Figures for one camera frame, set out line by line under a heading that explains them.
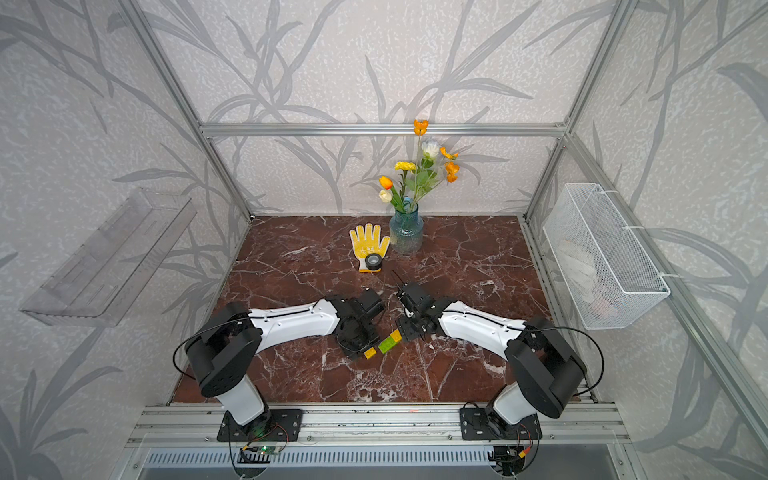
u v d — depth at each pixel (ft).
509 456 2.46
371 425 2.47
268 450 2.32
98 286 2.11
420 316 2.15
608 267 2.00
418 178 3.07
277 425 2.38
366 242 3.67
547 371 1.42
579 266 2.54
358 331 2.23
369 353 2.77
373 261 3.45
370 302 2.34
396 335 2.85
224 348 1.50
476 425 2.39
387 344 2.82
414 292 2.27
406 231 3.33
